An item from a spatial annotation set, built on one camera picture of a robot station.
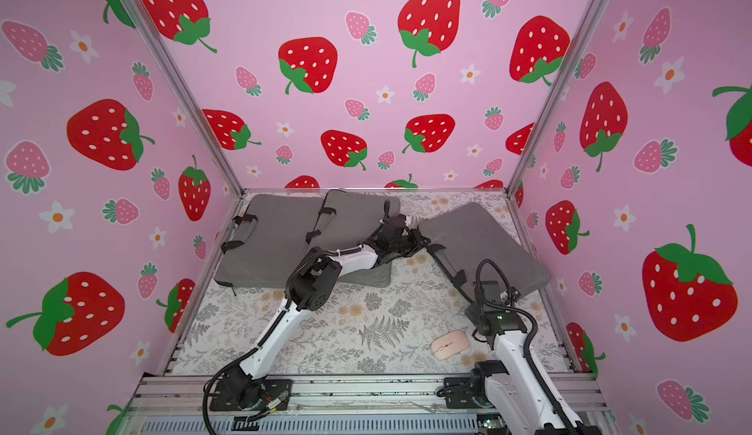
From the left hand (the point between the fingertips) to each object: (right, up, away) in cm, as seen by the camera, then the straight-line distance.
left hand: (436, 241), depth 101 cm
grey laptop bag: (-59, 0, 0) cm, 59 cm away
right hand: (+9, -19, -16) cm, 26 cm away
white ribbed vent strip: (-35, -43, -30) cm, 63 cm away
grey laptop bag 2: (-31, +8, +7) cm, 33 cm away
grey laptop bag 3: (+13, +2, +4) cm, 14 cm away
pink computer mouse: (0, -27, -20) cm, 34 cm away
